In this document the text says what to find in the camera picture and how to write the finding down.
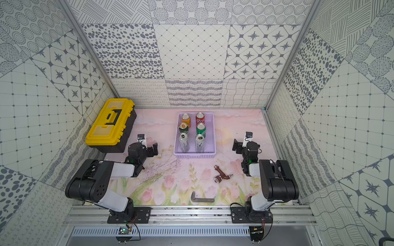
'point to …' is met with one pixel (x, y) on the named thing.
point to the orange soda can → (185, 118)
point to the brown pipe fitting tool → (218, 179)
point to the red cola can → (200, 118)
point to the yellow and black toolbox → (110, 131)
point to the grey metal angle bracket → (201, 200)
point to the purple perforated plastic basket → (210, 149)
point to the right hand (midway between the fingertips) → (242, 141)
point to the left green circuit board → (123, 230)
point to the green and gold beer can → (183, 128)
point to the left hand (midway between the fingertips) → (148, 142)
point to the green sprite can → (201, 129)
